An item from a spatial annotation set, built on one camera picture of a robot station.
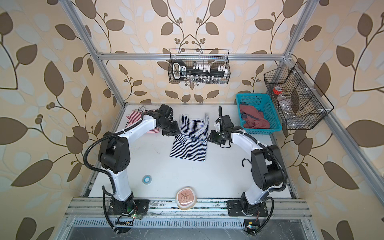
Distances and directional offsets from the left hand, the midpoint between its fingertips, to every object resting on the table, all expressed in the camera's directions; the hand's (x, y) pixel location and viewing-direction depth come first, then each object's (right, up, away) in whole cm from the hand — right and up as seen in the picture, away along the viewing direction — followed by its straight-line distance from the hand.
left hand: (181, 131), depth 91 cm
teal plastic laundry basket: (+61, +21, +26) cm, 69 cm away
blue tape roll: (-19, -27, -6) cm, 34 cm away
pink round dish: (+4, -33, -15) cm, 37 cm away
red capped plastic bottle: (+54, +23, -9) cm, 60 cm away
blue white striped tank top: (+6, -9, +6) cm, 12 cm away
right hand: (+17, -6, 0) cm, 18 cm away
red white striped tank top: (-34, +10, +15) cm, 39 cm away
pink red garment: (+51, +8, +18) cm, 54 cm away
